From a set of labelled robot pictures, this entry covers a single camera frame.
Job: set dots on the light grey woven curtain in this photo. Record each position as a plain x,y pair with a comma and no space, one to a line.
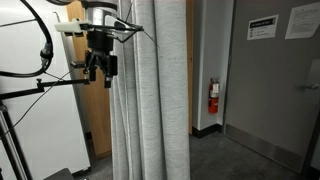
166,100

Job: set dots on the wooden door panel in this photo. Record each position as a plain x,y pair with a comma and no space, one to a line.
96,116

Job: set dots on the grey metal door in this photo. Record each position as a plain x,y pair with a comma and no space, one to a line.
266,93

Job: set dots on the black metal tripod stand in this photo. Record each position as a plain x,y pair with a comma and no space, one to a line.
13,146

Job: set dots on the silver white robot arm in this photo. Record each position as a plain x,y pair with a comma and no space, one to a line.
100,15

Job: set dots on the metal door kick plate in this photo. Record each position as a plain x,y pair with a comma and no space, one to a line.
266,146

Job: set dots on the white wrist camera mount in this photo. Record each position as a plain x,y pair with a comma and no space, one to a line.
70,26

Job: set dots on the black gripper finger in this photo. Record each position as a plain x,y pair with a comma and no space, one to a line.
107,81
92,74

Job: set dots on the red fire extinguisher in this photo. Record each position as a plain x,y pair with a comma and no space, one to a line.
213,100

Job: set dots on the black and white sign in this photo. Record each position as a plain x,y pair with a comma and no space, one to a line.
262,28

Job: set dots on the white paper notice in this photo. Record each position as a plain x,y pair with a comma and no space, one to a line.
303,21

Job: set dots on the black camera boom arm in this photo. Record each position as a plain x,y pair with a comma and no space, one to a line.
56,83

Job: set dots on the black wall baseboard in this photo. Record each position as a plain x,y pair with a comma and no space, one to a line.
206,130

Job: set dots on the wooden door frame strip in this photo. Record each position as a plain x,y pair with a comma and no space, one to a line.
190,66

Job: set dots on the white partition panel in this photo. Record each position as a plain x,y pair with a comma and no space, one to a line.
53,133

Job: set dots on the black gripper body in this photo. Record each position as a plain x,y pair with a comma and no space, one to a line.
100,41

